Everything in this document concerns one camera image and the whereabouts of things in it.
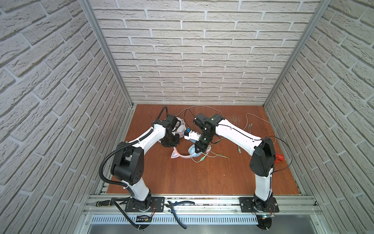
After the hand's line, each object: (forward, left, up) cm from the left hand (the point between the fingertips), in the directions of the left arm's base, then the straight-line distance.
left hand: (177, 143), depth 88 cm
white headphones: (+10, -2, +2) cm, 11 cm away
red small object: (-9, -64, -5) cm, 65 cm away
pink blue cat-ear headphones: (-7, -9, +4) cm, 12 cm away
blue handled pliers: (-32, +3, -7) cm, 33 cm away
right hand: (-7, -12, +6) cm, 15 cm away
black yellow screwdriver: (-30, +35, -6) cm, 47 cm away
